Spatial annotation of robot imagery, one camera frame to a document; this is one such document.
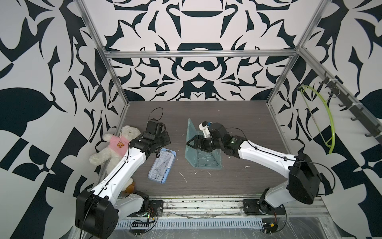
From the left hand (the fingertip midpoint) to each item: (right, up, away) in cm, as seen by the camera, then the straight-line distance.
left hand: (166, 135), depth 82 cm
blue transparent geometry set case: (-3, -19, +3) cm, 19 cm away
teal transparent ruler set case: (+18, -15, +8) cm, 25 cm away
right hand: (+13, -3, -5) cm, 15 cm away
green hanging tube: (+77, -2, -12) cm, 78 cm away
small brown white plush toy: (-19, -27, -3) cm, 33 cm away
